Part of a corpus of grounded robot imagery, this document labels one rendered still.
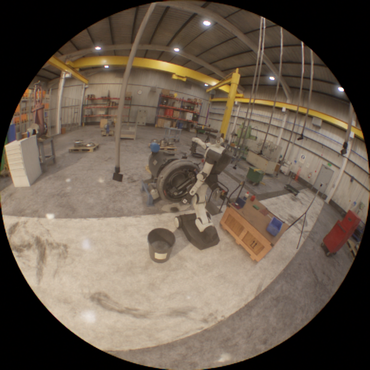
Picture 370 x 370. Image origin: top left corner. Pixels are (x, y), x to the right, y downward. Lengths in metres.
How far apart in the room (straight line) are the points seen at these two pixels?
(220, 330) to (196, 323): 0.28
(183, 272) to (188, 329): 0.72
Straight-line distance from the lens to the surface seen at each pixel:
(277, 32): 9.34
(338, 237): 4.05
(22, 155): 3.97
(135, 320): 1.55
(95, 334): 1.66
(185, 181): 2.05
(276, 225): 2.31
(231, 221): 2.24
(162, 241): 1.74
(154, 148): 2.37
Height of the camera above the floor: 1.54
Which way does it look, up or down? 28 degrees down
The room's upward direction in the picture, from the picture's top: 13 degrees clockwise
